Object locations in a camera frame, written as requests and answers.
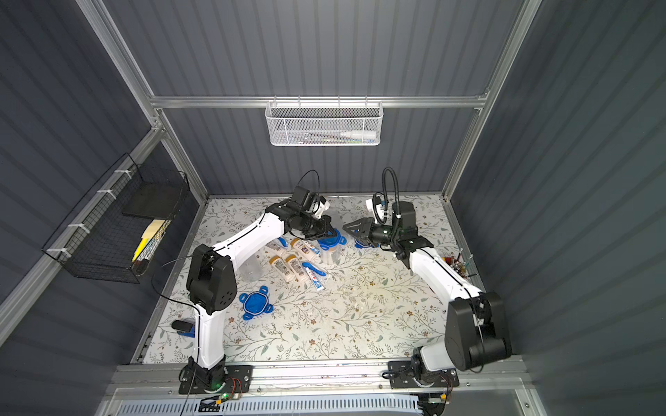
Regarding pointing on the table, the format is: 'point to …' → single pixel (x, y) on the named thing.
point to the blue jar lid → (256, 302)
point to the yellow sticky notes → (148, 233)
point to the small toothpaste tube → (315, 250)
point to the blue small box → (191, 334)
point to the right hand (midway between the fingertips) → (349, 230)
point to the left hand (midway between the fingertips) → (341, 236)
